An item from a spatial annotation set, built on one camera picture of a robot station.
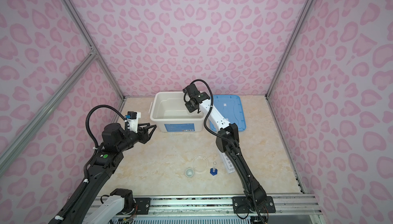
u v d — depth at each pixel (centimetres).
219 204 75
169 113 109
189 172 82
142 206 73
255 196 63
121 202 62
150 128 69
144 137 66
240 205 73
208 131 59
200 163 86
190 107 90
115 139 56
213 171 84
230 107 114
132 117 63
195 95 80
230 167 81
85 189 45
